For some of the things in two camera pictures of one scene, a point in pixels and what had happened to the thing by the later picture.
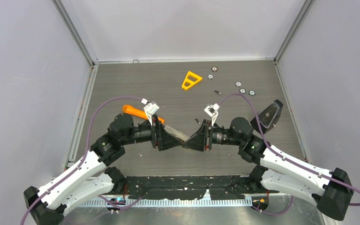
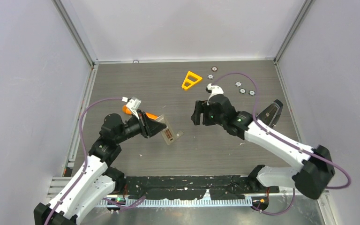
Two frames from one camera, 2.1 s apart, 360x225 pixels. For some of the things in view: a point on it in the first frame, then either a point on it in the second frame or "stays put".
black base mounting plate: x=189 y=187 stays put
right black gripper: x=200 y=138 -> x=201 y=107
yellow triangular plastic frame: x=191 y=82 stays put
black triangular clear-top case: x=269 y=116 stays put
